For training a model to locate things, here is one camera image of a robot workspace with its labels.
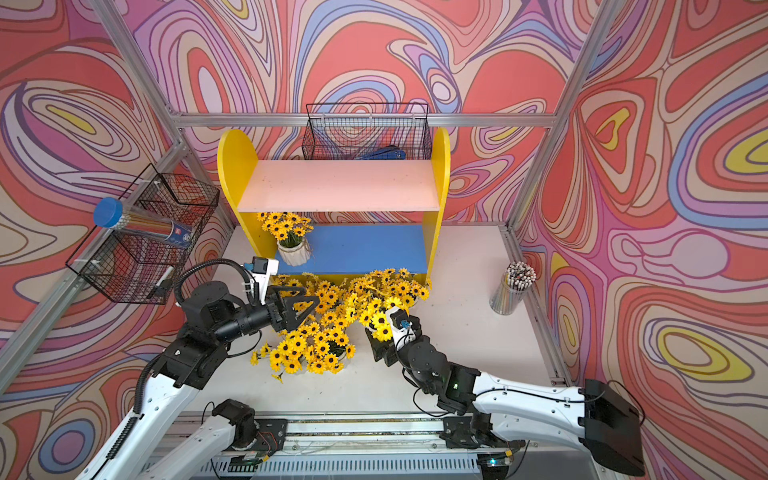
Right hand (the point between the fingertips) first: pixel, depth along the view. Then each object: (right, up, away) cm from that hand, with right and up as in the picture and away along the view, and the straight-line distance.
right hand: (383, 329), depth 74 cm
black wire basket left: (-63, +16, -5) cm, 65 cm away
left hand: (-15, +9, -11) cm, 21 cm away
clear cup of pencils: (+38, +13, +8) cm, 41 cm away
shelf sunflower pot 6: (-14, -5, -1) cm, 15 cm away
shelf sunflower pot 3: (-4, +9, -2) cm, 10 cm away
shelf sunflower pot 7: (-2, +5, -10) cm, 11 cm away
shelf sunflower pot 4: (+5, +9, +10) cm, 15 cm away
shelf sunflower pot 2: (-23, +11, +15) cm, 30 cm away
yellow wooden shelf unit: (-7, +34, +49) cm, 60 cm away
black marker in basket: (-55, +12, -2) cm, 56 cm away
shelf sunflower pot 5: (-21, -5, -1) cm, 22 cm away
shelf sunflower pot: (-25, +26, +5) cm, 36 cm away
